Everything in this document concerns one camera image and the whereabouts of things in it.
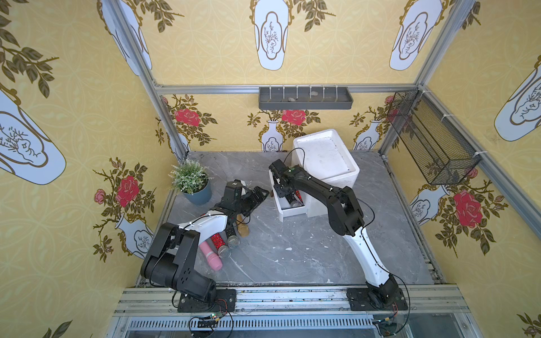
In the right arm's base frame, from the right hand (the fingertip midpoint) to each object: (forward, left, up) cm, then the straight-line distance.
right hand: (279, 191), depth 103 cm
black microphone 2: (-26, +18, +2) cm, 32 cm away
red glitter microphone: (-31, +20, +3) cm, 37 cm away
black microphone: (-6, -6, +2) cm, 9 cm away
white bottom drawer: (-13, -2, +6) cm, 14 cm away
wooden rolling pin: (-21, +14, +3) cm, 26 cm away
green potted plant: (-6, +37, +17) cm, 41 cm away
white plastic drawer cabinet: (+4, -18, +22) cm, 29 cm away
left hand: (-10, +7, +9) cm, 15 cm away
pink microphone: (-34, +24, +3) cm, 42 cm away
